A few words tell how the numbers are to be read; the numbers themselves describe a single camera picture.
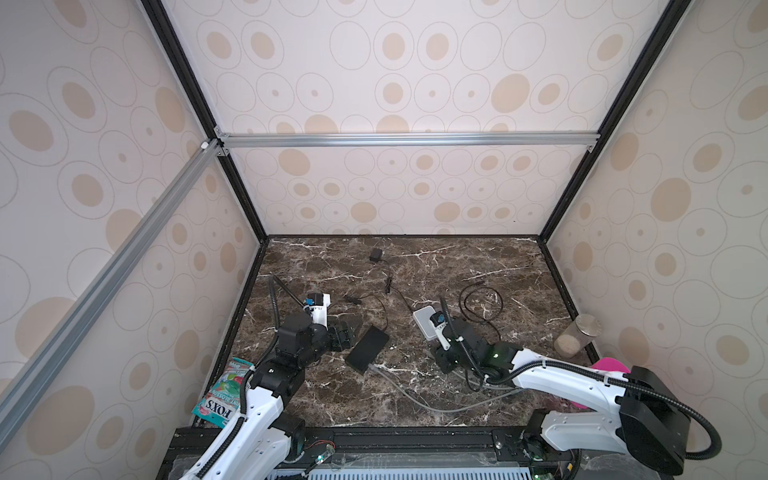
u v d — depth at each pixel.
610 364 0.82
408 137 0.89
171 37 0.71
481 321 0.97
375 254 1.12
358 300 1.01
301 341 0.58
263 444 0.59
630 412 0.41
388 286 1.05
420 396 0.82
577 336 0.87
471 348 0.62
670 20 0.69
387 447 0.74
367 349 0.92
